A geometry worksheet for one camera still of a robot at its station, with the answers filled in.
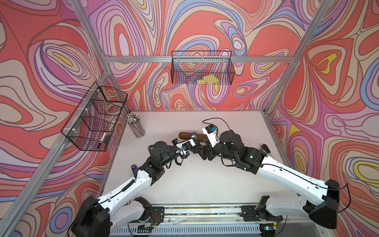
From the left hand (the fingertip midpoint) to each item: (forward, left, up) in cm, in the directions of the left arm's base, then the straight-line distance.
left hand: (194, 139), depth 71 cm
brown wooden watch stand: (+10, +3, -12) cm, 16 cm away
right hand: (-4, -3, -2) cm, 5 cm away
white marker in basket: (0, +46, -1) cm, 46 cm away
